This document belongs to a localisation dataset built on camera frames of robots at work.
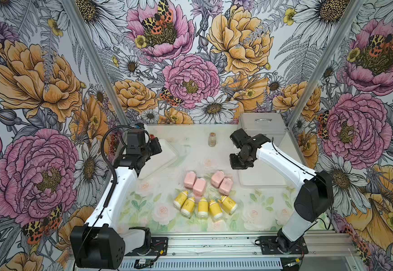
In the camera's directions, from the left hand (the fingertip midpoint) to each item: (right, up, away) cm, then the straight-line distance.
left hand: (158, 147), depth 81 cm
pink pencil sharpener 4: (+33, -20, +5) cm, 38 cm away
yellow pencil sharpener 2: (+14, -27, -3) cm, 30 cm away
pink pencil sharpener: (+14, -17, +8) cm, 23 cm away
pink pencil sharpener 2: (+19, -20, +6) cm, 28 cm away
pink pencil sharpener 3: (+28, -16, +7) cm, 33 cm away
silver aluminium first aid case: (+62, +13, +21) cm, 67 cm away
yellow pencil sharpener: (+10, -25, 0) cm, 27 cm away
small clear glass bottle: (+27, +4, +25) cm, 37 cm away
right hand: (+37, -11, +2) cm, 39 cm away
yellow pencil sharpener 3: (+21, -29, -4) cm, 36 cm away
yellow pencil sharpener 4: (+27, -29, -2) cm, 39 cm away
